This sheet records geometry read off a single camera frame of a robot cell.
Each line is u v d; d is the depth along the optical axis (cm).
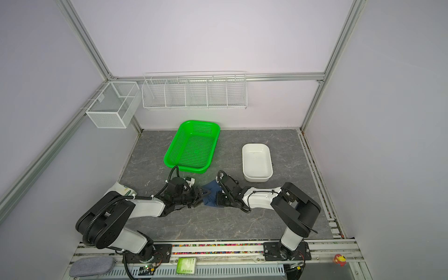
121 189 87
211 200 87
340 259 68
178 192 73
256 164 100
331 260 73
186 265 69
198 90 105
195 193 79
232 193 69
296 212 46
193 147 112
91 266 69
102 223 44
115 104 98
